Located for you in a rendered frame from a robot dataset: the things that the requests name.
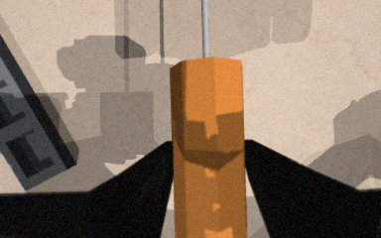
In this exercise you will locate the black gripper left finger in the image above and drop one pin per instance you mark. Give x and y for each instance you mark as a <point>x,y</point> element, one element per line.
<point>137,210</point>

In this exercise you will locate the orange-brown tool handle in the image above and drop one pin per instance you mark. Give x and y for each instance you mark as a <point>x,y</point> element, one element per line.
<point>207,113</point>

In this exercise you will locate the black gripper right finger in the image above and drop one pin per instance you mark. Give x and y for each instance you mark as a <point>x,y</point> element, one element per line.
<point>298,202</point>

